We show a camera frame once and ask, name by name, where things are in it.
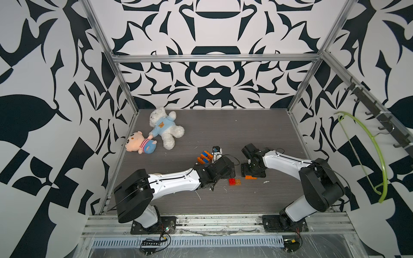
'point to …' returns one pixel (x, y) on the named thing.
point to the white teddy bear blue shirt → (163, 124)
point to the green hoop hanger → (340, 117)
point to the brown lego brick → (237, 181)
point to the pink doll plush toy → (136, 142)
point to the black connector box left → (150, 243)
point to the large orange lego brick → (250, 177)
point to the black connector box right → (291, 245)
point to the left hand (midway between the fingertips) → (227, 164)
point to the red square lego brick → (232, 181)
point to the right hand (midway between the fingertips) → (247, 172)
